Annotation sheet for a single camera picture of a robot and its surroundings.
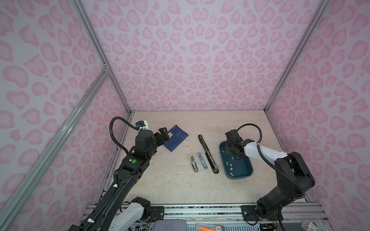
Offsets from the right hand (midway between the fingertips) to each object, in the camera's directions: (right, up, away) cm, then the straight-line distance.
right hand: (230, 148), depth 93 cm
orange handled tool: (-19, -35, -23) cm, 46 cm away
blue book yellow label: (-35, +7, +11) cm, 38 cm away
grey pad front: (-35, -32, -25) cm, 54 cm away
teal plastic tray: (+1, -12, -5) cm, 13 cm away
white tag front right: (+30, -32, -25) cm, 51 cm away
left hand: (-41, +13, -19) cm, 47 cm away
